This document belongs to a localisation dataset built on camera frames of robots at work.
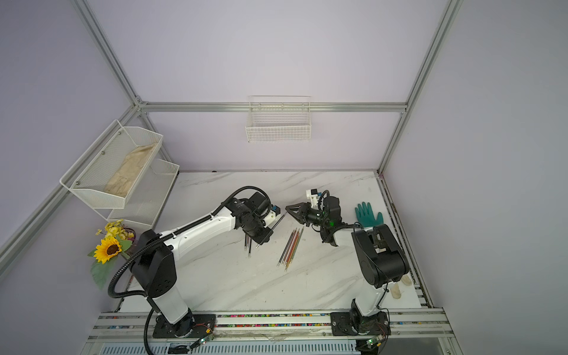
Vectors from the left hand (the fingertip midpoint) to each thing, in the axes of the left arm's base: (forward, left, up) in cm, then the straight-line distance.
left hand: (265, 241), depth 83 cm
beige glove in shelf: (+13, +50, +20) cm, 56 cm away
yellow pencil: (0, -11, -9) cm, 15 cm away
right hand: (+11, -9, +4) cm, 14 cm away
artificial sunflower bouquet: (-7, +44, +15) cm, 47 cm away
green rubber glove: (+17, -45, -9) cm, 49 cm away
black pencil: (-1, -3, +10) cm, 11 cm away
